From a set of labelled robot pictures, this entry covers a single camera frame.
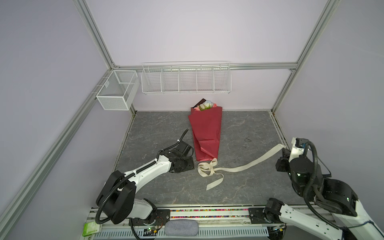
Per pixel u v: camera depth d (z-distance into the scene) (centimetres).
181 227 69
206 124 108
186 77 99
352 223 37
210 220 74
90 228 70
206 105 116
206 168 91
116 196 42
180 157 66
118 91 97
